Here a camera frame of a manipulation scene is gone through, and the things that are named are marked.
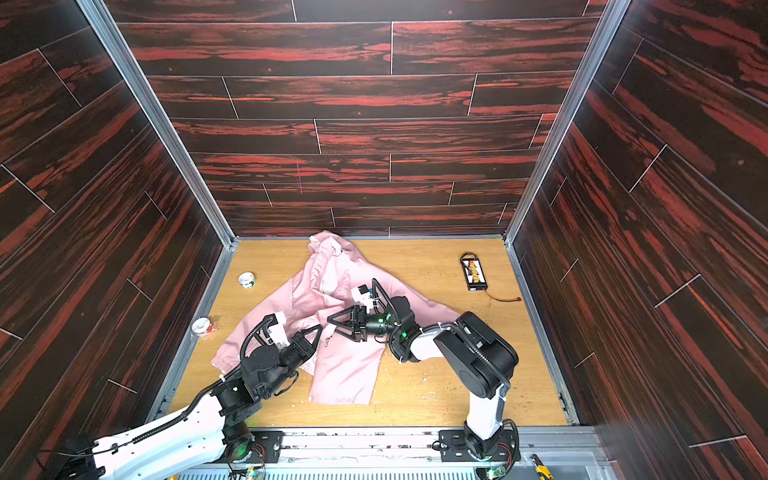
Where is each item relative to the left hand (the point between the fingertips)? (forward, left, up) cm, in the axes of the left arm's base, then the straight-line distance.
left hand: (326, 329), depth 75 cm
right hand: (+2, -1, 0) cm, 3 cm away
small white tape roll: (+27, +34, -15) cm, 46 cm away
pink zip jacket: (-4, -4, -18) cm, 19 cm away
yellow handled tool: (-28, -53, -17) cm, 62 cm away
